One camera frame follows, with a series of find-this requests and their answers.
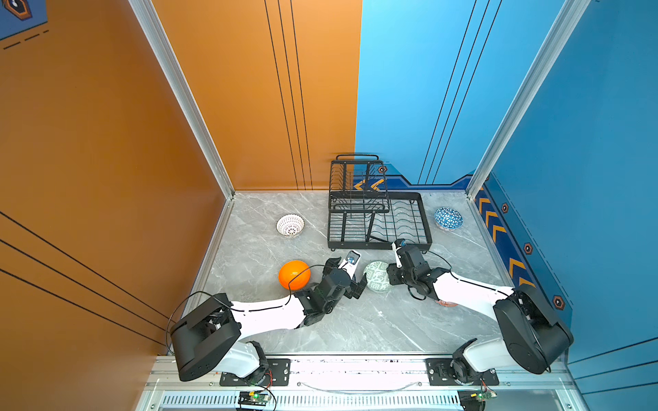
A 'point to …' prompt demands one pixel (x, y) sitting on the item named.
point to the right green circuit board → (486, 395)
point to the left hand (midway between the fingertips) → (353, 265)
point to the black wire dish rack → (362, 213)
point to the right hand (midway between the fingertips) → (388, 269)
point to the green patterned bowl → (377, 276)
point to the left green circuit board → (254, 397)
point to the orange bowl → (291, 270)
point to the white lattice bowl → (290, 225)
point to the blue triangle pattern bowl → (447, 218)
